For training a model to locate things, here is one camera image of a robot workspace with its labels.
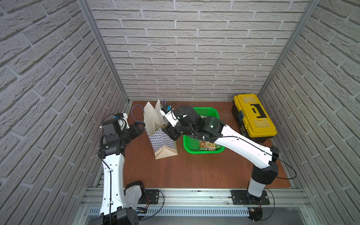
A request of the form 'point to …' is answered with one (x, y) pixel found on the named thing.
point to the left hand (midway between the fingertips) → (138, 123)
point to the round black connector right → (256, 214)
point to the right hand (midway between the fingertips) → (168, 125)
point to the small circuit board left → (141, 210)
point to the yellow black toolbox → (252, 120)
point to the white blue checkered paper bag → (162, 141)
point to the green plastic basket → (191, 144)
